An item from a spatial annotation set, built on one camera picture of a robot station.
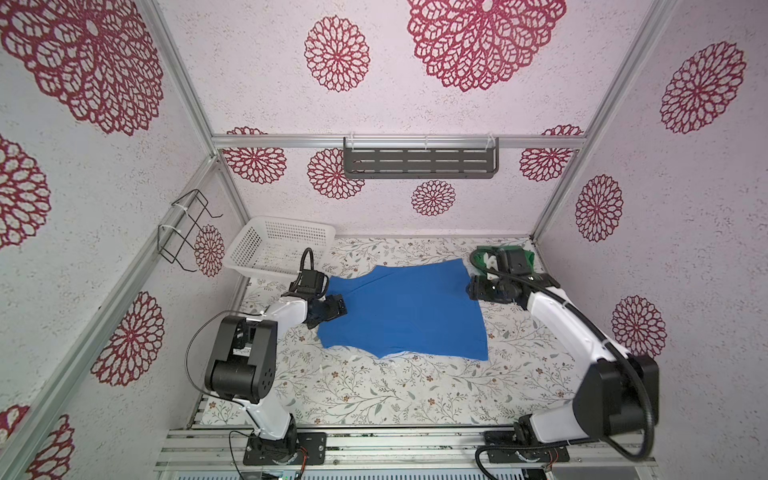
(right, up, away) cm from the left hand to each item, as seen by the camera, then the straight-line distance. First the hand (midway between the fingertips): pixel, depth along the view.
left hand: (335, 316), depth 95 cm
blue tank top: (+30, +2, +5) cm, 30 cm away
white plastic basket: (-27, +24, +22) cm, 42 cm away
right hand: (+43, +8, -9) cm, 45 cm away
